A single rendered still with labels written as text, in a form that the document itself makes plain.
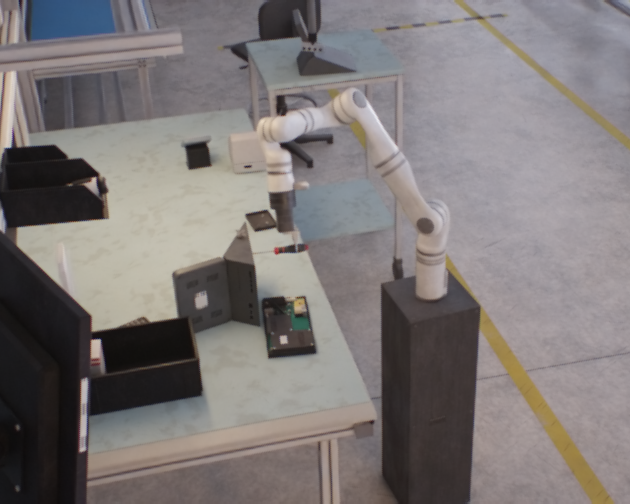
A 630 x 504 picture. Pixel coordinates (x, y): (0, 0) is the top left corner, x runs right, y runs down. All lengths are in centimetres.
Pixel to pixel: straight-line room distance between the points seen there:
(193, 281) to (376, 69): 185
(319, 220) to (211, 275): 201
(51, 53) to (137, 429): 94
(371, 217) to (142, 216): 158
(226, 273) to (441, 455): 113
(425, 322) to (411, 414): 36
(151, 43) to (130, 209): 141
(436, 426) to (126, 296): 112
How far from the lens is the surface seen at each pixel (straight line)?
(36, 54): 212
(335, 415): 247
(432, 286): 309
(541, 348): 439
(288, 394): 254
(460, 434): 342
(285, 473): 377
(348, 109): 289
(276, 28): 557
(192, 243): 320
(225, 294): 275
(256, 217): 331
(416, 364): 314
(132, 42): 211
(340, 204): 479
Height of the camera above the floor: 262
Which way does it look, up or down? 31 degrees down
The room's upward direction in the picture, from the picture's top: 2 degrees counter-clockwise
